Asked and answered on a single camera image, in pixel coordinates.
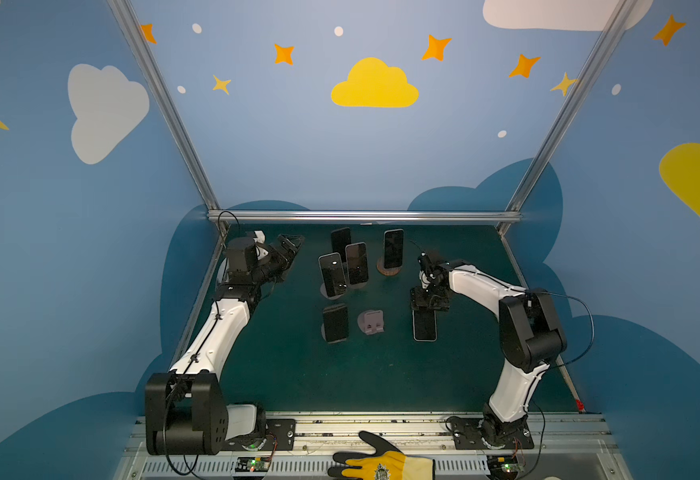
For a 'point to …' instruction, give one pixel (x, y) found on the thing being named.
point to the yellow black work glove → (387, 462)
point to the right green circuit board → (502, 466)
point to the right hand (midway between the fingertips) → (424, 303)
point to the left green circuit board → (252, 463)
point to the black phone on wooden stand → (393, 248)
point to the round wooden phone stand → (386, 271)
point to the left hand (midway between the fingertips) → (304, 248)
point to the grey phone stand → (371, 321)
